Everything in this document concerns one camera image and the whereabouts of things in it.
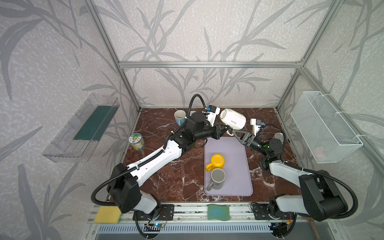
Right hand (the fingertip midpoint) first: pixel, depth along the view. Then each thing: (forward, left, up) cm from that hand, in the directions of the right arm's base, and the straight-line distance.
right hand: (233, 129), depth 73 cm
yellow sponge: (-33, +61, -26) cm, 74 cm away
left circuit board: (-38, +40, -29) cm, 62 cm away
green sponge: (-32, +7, -27) cm, 42 cm away
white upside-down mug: (+1, +1, +6) cm, 7 cm away
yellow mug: (-9, +7, -18) cm, 21 cm away
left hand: (-1, +2, +5) cm, 5 cm away
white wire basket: (-8, -39, +5) cm, 40 cm away
